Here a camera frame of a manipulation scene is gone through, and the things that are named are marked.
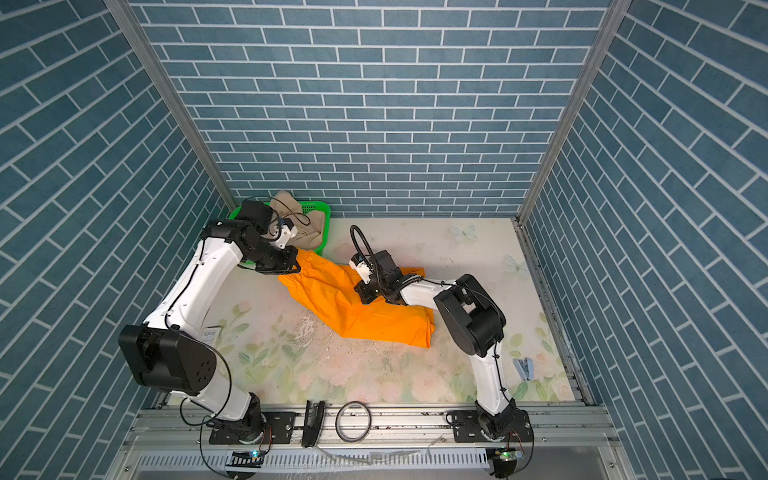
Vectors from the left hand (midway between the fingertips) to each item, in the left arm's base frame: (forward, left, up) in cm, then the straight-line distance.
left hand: (299, 266), depth 81 cm
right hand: (+4, -13, -16) cm, 21 cm away
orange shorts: (0, -7, -10) cm, 12 cm away
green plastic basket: (+36, +3, -11) cm, 38 cm away
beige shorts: (+32, +6, -16) cm, 36 cm away
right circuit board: (-42, -53, -21) cm, 71 cm away
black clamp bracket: (-34, -5, -18) cm, 39 cm away
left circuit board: (-41, +9, -24) cm, 48 cm away
